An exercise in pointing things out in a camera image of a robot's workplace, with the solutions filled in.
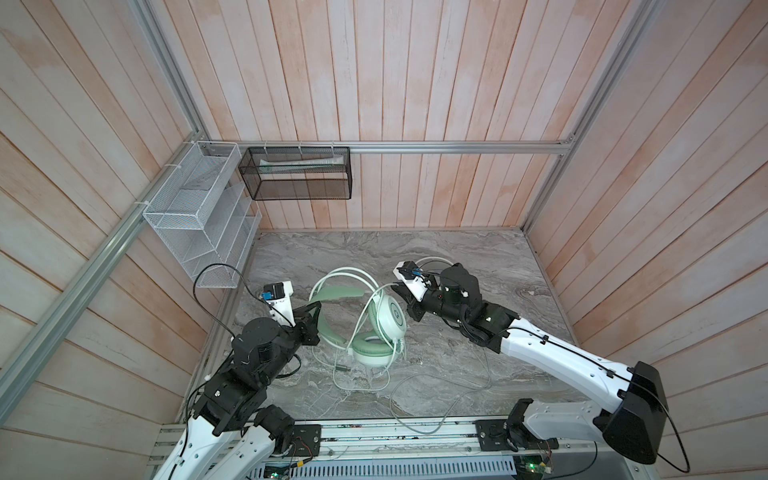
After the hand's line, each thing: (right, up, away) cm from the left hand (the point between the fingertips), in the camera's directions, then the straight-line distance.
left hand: (323, 311), depth 66 cm
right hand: (+17, +5, +7) cm, 19 cm away
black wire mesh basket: (-16, +42, +37) cm, 58 cm away
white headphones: (+34, +12, +45) cm, 58 cm away
